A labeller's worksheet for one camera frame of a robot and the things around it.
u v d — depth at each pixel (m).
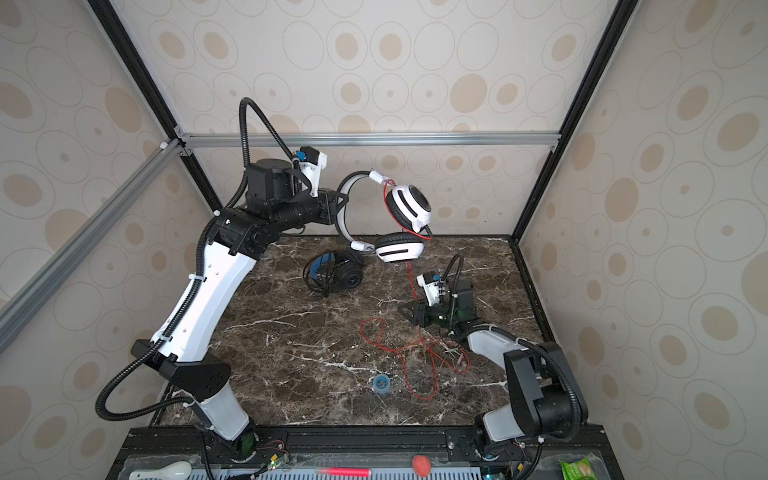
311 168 0.57
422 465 0.69
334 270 1.09
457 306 0.70
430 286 0.79
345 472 0.70
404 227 0.56
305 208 0.55
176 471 0.70
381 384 0.83
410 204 0.55
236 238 0.45
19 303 0.52
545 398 0.44
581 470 0.69
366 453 0.73
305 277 1.06
